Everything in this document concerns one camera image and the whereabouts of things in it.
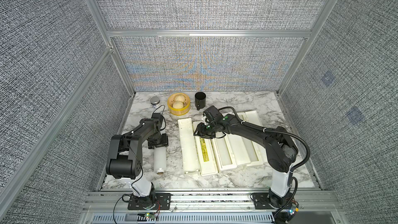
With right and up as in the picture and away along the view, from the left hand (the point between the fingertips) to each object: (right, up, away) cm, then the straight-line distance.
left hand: (163, 144), depth 91 cm
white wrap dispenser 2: (+38, -2, -9) cm, 39 cm away
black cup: (+22, +27, +14) cm, 37 cm away
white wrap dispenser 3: (+47, -1, -11) cm, 49 cm away
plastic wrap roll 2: (+35, -4, -11) cm, 37 cm away
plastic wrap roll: (0, -6, -8) cm, 10 cm away
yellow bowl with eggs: (+8, +24, +12) cm, 28 cm away
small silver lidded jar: (-10, +27, +16) cm, 32 cm away
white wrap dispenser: (+16, -7, -5) cm, 18 cm away
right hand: (+19, +9, -6) cm, 21 cm away
